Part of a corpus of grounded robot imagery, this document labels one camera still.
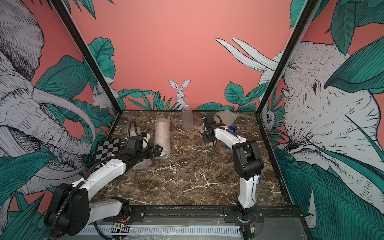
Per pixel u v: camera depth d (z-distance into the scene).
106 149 0.95
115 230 0.73
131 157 0.64
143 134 0.79
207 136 0.84
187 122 1.03
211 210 0.76
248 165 0.52
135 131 0.77
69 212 0.40
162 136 0.96
